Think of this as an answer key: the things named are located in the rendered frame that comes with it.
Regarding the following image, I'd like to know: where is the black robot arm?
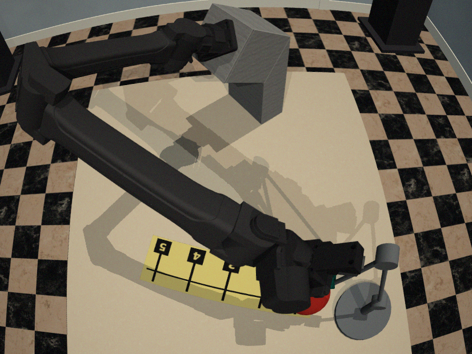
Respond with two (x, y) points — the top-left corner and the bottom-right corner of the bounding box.
(15, 18), (365, 314)

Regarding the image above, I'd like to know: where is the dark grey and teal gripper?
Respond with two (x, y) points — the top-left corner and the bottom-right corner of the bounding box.
(305, 241), (336, 298)

